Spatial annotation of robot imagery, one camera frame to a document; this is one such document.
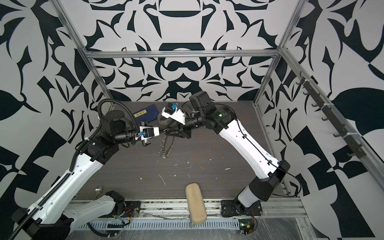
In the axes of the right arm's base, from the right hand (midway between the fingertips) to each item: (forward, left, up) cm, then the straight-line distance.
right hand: (167, 128), depth 61 cm
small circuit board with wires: (-30, -35, -37) cm, 59 cm away
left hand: (+3, +1, +1) cm, 3 cm away
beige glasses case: (-21, -11, -33) cm, 40 cm away
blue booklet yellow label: (+38, +23, -35) cm, 56 cm away
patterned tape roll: (+28, +10, -33) cm, 44 cm away
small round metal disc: (-14, +40, -34) cm, 54 cm away
